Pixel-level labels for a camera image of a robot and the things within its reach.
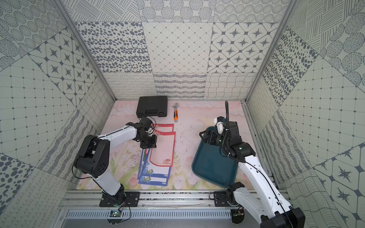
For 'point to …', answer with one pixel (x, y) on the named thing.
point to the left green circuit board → (114, 213)
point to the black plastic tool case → (155, 105)
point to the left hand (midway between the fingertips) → (160, 147)
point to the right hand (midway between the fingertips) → (205, 136)
